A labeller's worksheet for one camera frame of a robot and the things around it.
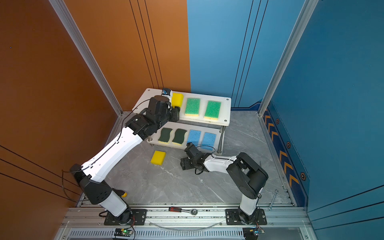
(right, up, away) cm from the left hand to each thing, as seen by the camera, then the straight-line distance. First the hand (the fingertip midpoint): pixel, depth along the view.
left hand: (176, 106), depth 73 cm
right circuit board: (+36, -60, -3) cm, 70 cm away
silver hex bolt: (+54, -46, +8) cm, 71 cm away
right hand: (+3, -33, +18) cm, 38 cm away
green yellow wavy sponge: (-1, -16, +22) cm, 27 cm away
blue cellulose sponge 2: (+9, -17, +23) cm, 30 cm away
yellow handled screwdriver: (-29, -47, +6) cm, 55 cm away
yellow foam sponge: (-14, -30, +19) cm, 38 cm away
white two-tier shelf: (+13, -6, -3) cm, 15 cm away
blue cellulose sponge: (+18, -19, +21) cm, 33 cm away
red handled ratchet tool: (+8, -52, 0) cm, 53 cm away
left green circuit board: (-26, -60, -2) cm, 66 cm away
